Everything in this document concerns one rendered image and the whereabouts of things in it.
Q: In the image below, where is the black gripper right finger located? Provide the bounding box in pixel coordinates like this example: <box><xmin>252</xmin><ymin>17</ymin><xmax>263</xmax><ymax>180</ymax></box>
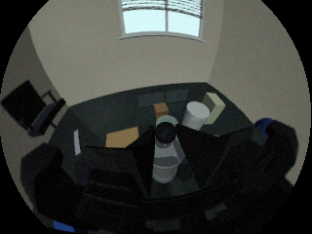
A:
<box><xmin>175</xmin><ymin>124</ymin><xmax>254</xmax><ymax>190</ymax></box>

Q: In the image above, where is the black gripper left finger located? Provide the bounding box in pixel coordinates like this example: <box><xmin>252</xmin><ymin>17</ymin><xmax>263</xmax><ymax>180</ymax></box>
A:
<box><xmin>81</xmin><ymin>125</ymin><xmax>155</xmax><ymax>199</ymax></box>

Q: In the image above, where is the brown rectangular block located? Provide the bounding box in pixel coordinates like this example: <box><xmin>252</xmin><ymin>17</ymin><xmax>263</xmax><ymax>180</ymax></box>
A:
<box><xmin>105</xmin><ymin>126</ymin><xmax>140</xmax><ymax>148</ymax></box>

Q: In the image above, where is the blue short cylinder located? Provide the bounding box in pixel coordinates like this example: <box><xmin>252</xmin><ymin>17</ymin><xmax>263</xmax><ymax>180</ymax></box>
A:
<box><xmin>54</xmin><ymin>222</ymin><xmax>89</xmax><ymax>234</ymax></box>

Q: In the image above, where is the brown cube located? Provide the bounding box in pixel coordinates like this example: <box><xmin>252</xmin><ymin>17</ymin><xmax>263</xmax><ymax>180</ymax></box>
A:
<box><xmin>153</xmin><ymin>102</ymin><xmax>169</xmax><ymax>121</ymax></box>

